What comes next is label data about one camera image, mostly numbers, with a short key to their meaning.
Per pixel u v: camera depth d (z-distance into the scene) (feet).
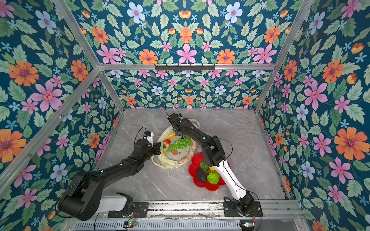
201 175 2.63
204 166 2.76
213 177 2.57
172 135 3.29
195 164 2.87
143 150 2.27
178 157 3.06
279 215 2.38
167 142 3.16
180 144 3.14
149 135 2.58
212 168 2.74
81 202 1.37
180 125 2.48
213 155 2.10
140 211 2.41
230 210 2.41
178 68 3.03
